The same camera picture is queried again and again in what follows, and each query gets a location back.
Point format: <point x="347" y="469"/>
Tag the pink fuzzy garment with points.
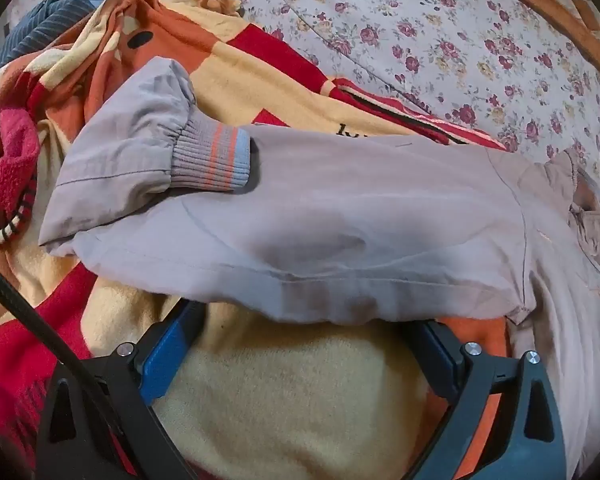
<point x="10" y="170"/>

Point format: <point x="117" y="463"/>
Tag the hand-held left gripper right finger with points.
<point x="440" y="357"/>

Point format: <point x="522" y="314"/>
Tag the orange patterned quilt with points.
<point x="555" y="5"/>

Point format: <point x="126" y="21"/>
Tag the floral bed sheet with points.
<point x="405" y="35"/>

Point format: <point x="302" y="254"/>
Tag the grey jacket with striped cuffs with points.
<point x="330" y="210"/>

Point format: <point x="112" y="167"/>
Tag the blue-grey striped garment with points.
<point x="50" y="20"/>

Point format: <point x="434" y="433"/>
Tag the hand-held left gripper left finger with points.
<point x="172" y="355"/>

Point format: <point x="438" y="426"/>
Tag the yellow red patchwork sweater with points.
<point x="260" y="410"/>

